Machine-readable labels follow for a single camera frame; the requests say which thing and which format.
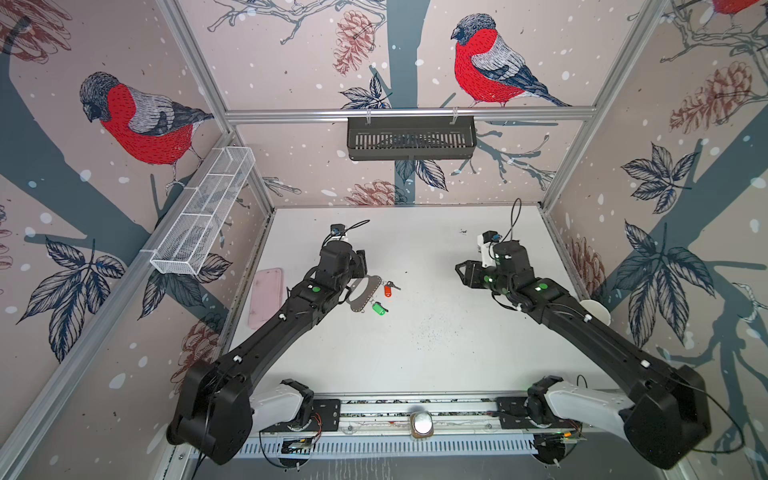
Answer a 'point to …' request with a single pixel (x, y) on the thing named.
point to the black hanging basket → (411, 138)
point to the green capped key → (379, 309)
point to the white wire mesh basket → (181, 247)
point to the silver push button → (421, 424)
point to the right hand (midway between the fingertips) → (459, 270)
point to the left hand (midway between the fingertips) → (355, 252)
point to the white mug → (597, 309)
